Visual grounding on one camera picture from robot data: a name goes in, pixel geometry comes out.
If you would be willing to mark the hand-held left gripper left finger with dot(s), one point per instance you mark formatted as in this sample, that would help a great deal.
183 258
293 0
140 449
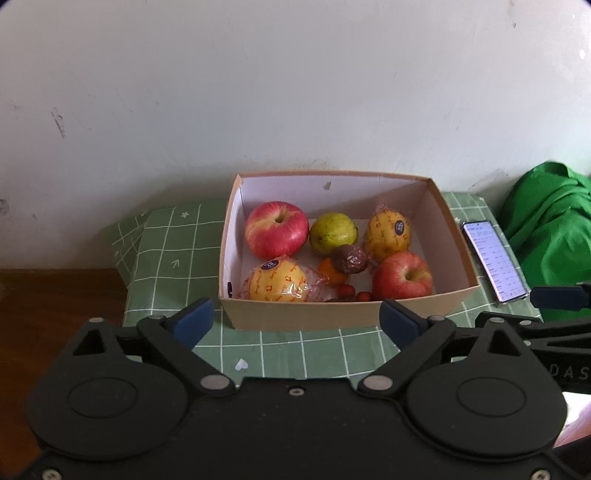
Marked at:
194 321

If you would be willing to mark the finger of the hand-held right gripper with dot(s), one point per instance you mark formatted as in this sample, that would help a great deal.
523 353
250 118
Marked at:
561 297
558 336

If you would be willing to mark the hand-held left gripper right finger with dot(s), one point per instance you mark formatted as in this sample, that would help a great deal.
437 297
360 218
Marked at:
401 323

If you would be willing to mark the red cherry tomato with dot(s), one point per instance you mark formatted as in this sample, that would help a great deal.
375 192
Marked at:
346 290
364 296

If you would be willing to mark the small red apple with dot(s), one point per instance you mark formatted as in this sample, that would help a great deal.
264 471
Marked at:
402 276

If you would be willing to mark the brown passion fruit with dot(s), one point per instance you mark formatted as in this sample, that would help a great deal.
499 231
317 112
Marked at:
350 258

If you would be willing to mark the brown cardboard box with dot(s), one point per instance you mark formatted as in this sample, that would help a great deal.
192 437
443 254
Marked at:
277 314

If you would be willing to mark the small orange tangerine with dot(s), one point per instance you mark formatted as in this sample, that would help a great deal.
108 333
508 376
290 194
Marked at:
330 273

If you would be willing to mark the plastic-wrapped yellow lemon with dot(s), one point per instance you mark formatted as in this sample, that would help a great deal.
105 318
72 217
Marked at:
388 233
277 281

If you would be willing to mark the green pear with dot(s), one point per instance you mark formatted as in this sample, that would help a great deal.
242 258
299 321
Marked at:
333 233

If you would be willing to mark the large red apple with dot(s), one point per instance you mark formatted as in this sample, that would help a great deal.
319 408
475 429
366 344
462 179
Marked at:
277 229

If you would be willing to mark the green checked tablecloth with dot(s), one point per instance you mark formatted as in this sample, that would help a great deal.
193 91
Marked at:
175 258

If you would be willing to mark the smartphone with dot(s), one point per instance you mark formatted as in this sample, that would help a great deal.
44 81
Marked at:
496 261

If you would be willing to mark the green cloth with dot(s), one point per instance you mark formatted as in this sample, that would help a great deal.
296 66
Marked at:
549 221

